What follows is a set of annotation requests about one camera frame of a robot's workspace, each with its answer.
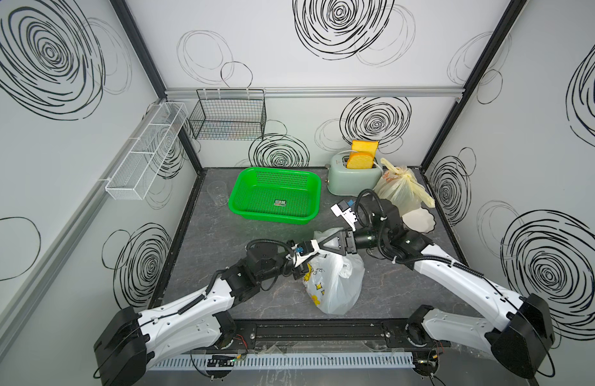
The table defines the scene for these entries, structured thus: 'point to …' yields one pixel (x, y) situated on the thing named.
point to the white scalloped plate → (420, 219)
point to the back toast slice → (367, 146)
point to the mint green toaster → (350, 182)
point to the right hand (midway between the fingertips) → (323, 247)
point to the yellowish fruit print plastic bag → (400, 185)
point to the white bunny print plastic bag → (333, 282)
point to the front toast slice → (360, 161)
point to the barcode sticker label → (280, 203)
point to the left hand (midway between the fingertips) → (320, 250)
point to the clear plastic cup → (217, 190)
